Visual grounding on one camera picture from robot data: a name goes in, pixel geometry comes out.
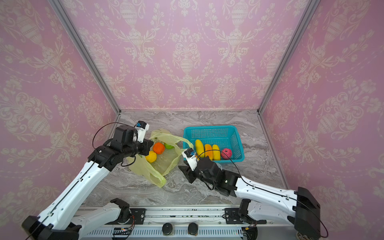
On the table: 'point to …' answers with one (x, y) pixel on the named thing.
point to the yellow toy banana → (216, 154)
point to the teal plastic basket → (227, 136)
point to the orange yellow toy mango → (208, 147)
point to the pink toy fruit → (228, 153)
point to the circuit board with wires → (121, 231)
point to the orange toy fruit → (159, 148)
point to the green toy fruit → (169, 147)
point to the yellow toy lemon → (152, 157)
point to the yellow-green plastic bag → (164, 152)
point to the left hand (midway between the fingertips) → (153, 143)
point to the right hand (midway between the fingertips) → (182, 164)
